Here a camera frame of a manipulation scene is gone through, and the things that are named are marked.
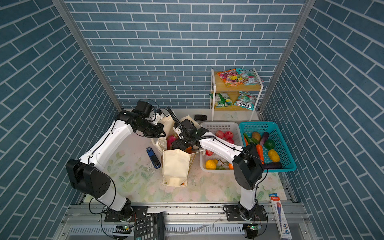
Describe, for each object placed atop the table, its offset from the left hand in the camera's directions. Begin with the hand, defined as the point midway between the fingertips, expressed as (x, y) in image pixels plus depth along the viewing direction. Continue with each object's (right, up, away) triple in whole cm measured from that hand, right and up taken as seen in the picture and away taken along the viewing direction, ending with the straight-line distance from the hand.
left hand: (166, 134), depth 79 cm
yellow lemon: (+25, -18, +6) cm, 31 cm away
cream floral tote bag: (+6, -13, -8) cm, 17 cm away
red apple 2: (+38, -2, +19) cm, 42 cm away
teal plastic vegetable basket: (+68, -2, +18) cm, 71 cm away
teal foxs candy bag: (+50, +22, +23) cm, 59 cm away
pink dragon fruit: (+1, -3, +7) cm, 8 cm away
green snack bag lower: (+34, +22, +22) cm, 46 cm away
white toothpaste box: (+57, -41, -9) cm, 71 cm away
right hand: (+5, -5, +6) cm, 10 cm away
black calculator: (-5, -42, -11) cm, 44 cm away
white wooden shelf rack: (+29, +28, +7) cm, 41 cm away
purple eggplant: (+63, -4, +22) cm, 67 cm away
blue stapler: (-10, -18, +13) cm, 24 cm away
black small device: (+18, +10, +35) cm, 41 cm away
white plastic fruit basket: (+30, -19, +11) cm, 37 cm away
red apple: (+22, -8, -8) cm, 25 cm away
